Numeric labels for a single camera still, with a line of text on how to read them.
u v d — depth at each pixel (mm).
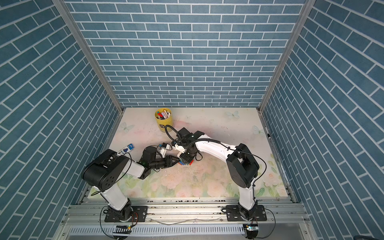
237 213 740
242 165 488
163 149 866
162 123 990
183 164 876
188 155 767
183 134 696
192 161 803
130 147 969
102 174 475
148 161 752
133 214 723
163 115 1019
